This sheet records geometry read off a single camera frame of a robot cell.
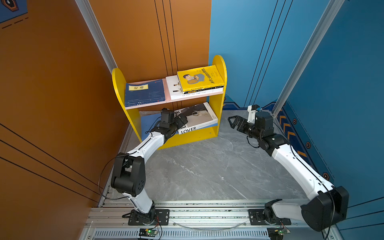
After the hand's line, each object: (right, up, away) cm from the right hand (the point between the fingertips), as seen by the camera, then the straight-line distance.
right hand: (232, 120), depth 78 cm
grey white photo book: (-18, +3, +16) cm, 24 cm away
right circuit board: (+19, -54, -8) cm, 58 cm away
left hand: (-27, +2, +13) cm, 30 cm away
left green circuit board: (-42, -54, -7) cm, 68 cm away
